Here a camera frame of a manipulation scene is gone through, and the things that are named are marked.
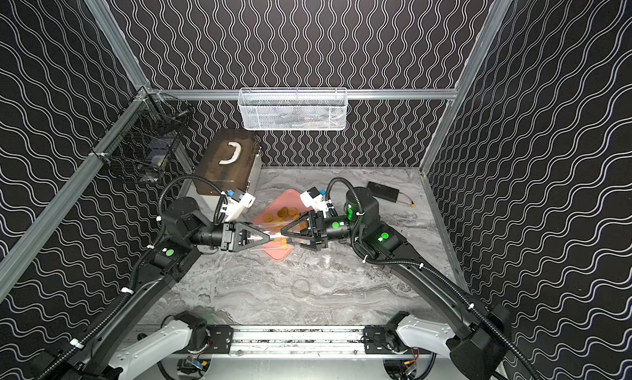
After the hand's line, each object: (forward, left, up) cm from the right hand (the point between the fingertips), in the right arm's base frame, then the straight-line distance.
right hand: (286, 237), depth 57 cm
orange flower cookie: (+29, +15, -35) cm, 48 cm away
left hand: (-1, +4, 0) cm, 4 cm away
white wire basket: (+85, +7, -18) cm, 87 cm away
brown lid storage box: (+41, +28, -14) cm, 51 cm away
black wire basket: (+45, +60, -7) cm, 75 cm away
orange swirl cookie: (+32, +8, -34) cm, 47 cm away
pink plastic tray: (+40, +5, -35) cm, 54 cm away
